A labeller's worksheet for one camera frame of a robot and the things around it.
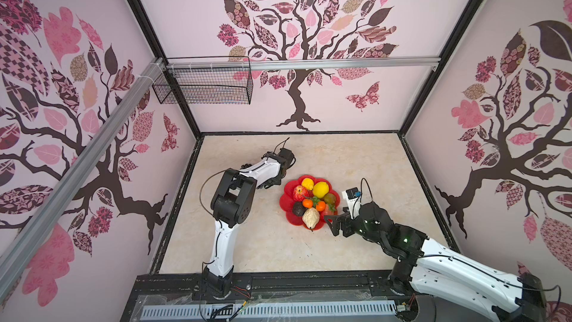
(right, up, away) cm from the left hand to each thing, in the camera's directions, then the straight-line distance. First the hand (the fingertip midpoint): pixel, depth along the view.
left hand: (263, 182), depth 99 cm
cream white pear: (+20, -11, -16) cm, 28 cm away
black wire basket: (-40, +43, -2) cm, 59 cm away
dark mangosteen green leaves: (+22, -5, -12) cm, 26 cm away
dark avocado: (+16, -8, -14) cm, 22 cm away
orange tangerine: (+24, -7, -14) cm, 29 cm away
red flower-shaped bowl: (+11, -7, -6) cm, 14 cm away
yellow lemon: (+25, -2, -7) cm, 26 cm away
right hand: (+27, -7, -24) cm, 37 cm away
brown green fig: (+28, -5, -11) cm, 31 cm away
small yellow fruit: (+20, +1, -5) cm, 20 cm away
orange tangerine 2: (+19, -6, -14) cm, 24 cm away
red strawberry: (+28, -9, -14) cm, 32 cm away
